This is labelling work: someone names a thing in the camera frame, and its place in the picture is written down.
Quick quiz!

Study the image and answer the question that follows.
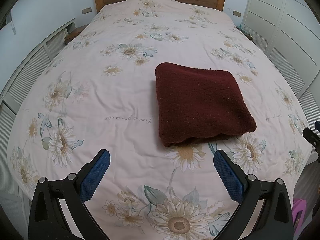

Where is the dark red knit sweater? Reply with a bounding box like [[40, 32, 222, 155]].
[[155, 62, 257, 147]]

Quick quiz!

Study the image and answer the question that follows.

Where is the pink object on floor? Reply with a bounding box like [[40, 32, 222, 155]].
[[292, 198, 307, 233]]

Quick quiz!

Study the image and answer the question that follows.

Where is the white cabinet left side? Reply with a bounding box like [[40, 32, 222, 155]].
[[1, 19, 75, 239]]

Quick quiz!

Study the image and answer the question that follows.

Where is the white wardrobe right side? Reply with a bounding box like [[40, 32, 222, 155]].
[[242, 0, 319, 124]]

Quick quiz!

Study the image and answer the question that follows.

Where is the right wooden nightstand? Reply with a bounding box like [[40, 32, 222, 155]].
[[236, 26, 253, 41]]

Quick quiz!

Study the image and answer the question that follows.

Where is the wooden nightstand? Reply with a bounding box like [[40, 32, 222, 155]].
[[65, 25, 88, 45], [236, 26, 253, 41]]

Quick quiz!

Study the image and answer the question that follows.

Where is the pink floral bed sheet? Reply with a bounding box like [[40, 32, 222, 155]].
[[7, 0, 311, 239]]

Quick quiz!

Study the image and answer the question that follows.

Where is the left wooden nightstand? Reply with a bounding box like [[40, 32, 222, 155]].
[[65, 25, 88, 45]]

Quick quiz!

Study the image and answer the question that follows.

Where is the right wall switch plate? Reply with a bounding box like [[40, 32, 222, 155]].
[[233, 10, 241, 17]]

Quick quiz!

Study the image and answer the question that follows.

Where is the wall switch plate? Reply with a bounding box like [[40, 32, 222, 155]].
[[233, 10, 241, 17], [82, 7, 92, 15]]

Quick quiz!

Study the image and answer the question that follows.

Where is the left wall switch plate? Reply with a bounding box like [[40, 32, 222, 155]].
[[82, 7, 92, 15]]

